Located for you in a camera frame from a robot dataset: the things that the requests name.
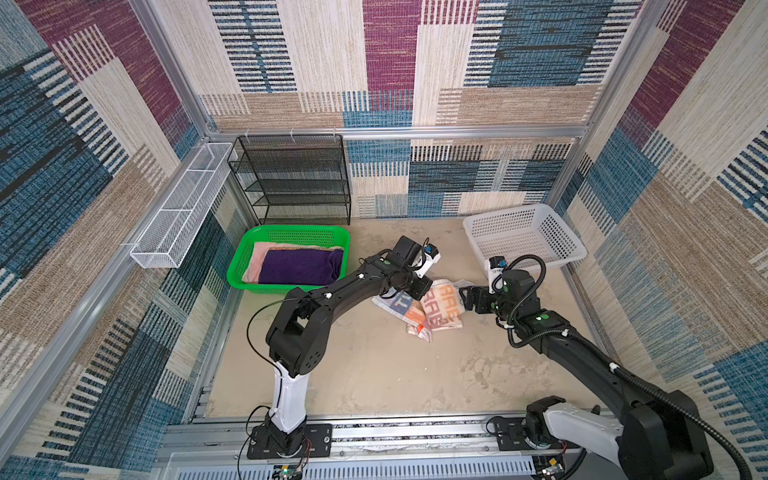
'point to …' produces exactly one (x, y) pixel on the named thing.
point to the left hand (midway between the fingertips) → (430, 284)
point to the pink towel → (251, 273)
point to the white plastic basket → (517, 232)
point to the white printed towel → (440, 307)
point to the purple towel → (300, 267)
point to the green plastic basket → (260, 234)
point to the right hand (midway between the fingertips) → (474, 294)
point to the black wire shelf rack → (296, 179)
